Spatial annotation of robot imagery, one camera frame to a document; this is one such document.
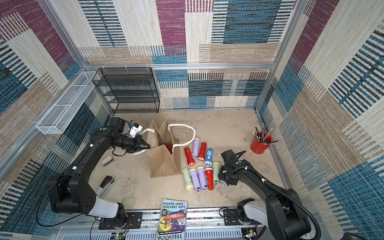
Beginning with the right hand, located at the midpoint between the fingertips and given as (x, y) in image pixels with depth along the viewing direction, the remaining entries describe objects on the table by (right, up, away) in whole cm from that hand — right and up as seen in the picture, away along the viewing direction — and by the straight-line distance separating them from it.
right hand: (224, 180), depth 85 cm
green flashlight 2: (-20, -1, -4) cm, 20 cm away
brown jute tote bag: (-32, +18, -9) cm, 38 cm away
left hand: (-40, +20, -6) cm, 45 cm away
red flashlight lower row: (-8, +4, 0) cm, 9 cm away
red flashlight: (-19, +10, +4) cm, 21 cm away
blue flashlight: (-8, +9, +4) cm, 13 cm away
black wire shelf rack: (-64, +56, +24) cm, 88 cm away
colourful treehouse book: (-27, -14, -14) cm, 33 cm away
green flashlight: (-4, +6, +1) cm, 8 cm away
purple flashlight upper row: (-15, +18, +11) cm, 26 cm away
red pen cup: (+21, +22, -1) cm, 31 cm away
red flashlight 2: (-12, +15, +9) cm, 21 cm away
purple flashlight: (-1, 0, -3) cm, 3 cm away
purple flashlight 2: (-11, -1, -4) cm, 12 cm away
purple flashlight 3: (-17, +5, 0) cm, 18 cm away
